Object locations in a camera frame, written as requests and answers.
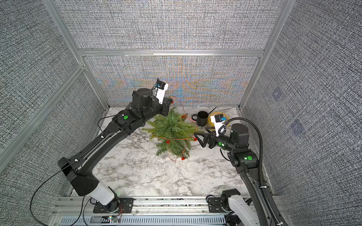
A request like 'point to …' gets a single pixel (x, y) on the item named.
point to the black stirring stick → (215, 108)
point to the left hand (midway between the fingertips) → (174, 97)
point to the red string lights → (194, 137)
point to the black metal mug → (202, 118)
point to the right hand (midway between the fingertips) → (201, 128)
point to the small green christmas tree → (172, 133)
